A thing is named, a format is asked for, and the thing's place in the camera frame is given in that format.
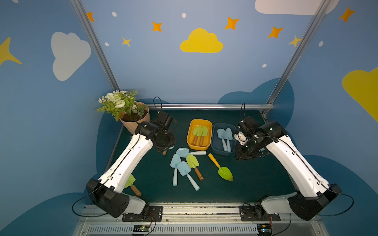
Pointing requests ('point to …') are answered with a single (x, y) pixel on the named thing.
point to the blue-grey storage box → (216, 142)
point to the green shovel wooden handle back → (164, 152)
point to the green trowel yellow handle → (223, 171)
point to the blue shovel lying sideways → (183, 152)
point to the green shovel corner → (130, 182)
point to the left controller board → (141, 228)
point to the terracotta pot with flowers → (124, 106)
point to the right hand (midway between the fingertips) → (239, 156)
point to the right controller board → (265, 229)
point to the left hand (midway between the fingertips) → (173, 142)
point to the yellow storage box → (190, 136)
